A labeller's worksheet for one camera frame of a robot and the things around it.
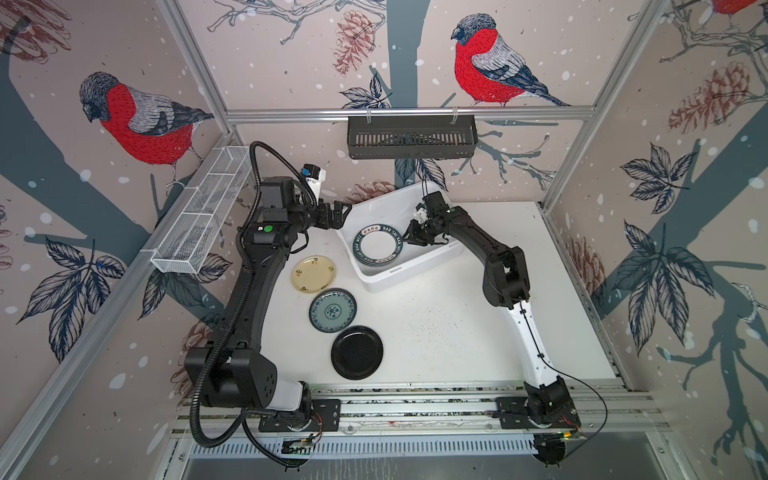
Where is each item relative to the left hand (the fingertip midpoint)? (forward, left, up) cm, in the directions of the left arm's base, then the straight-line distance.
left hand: (334, 200), depth 75 cm
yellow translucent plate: (+1, +13, -35) cm, 38 cm away
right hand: (+10, -19, -30) cm, 37 cm away
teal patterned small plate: (-13, +4, -35) cm, 38 cm away
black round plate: (-27, -5, -33) cm, 43 cm away
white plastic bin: (+23, -16, -26) cm, 38 cm away
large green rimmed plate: (+11, -10, -33) cm, 36 cm away
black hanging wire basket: (+38, -21, -6) cm, 44 cm away
